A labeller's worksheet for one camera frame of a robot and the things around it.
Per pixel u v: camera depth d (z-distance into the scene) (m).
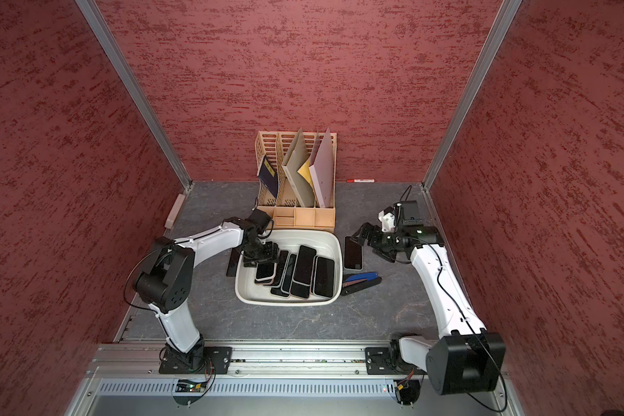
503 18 0.72
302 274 0.90
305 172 0.89
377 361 0.74
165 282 0.49
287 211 1.09
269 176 1.10
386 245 0.66
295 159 0.91
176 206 1.10
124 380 0.71
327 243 0.97
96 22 0.73
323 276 0.93
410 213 0.61
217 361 0.74
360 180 1.23
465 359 0.38
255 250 0.80
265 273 0.89
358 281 0.88
